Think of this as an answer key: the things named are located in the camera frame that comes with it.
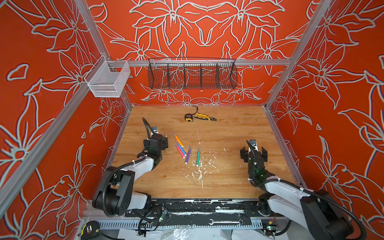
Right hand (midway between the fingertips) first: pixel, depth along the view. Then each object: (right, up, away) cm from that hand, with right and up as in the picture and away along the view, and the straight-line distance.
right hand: (252, 146), depth 86 cm
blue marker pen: (-42, -4, +8) cm, 43 cm away
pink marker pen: (-41, -7, +5) cm, 42 cm away
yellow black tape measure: (-38, +17, +23) cm, 47 cm away
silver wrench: (-26, -33, -17) cm, 45 cm away
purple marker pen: (-38, -7, +6) cm, 39 cm away
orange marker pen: (-44, +1, +12) cm, 45 cm away
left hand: (-58, +5, +5) cm, 59 cm away
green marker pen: (-32, -8, +4) cm, 33 cm away
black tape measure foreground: (-82, -34, -20) cm, 91 cm away
